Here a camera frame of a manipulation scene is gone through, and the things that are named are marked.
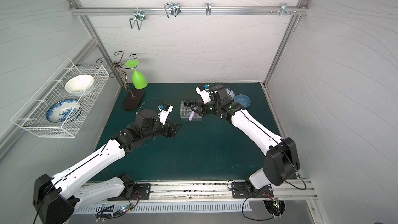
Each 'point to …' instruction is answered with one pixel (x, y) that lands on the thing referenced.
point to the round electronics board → (275, 207)
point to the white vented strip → (114, 208)
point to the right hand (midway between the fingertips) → (192, 107)
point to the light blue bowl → (243, 99)
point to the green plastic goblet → (139, 81)
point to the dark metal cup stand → (134, 54)
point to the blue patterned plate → (63, 110)
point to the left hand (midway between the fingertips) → (176, 122)
